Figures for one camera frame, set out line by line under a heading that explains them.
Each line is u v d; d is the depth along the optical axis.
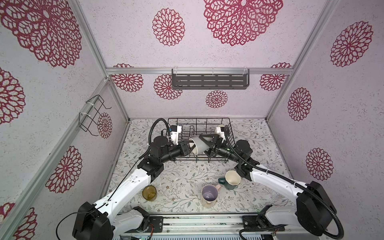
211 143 0.62
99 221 0.38
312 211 0.41
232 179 0.87
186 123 1.19
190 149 0.66
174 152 0.63
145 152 0.59
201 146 0.64
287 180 0.48
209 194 0.82
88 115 0.75
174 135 0.66
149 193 0.83
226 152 0.64
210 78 0.94
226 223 0.76
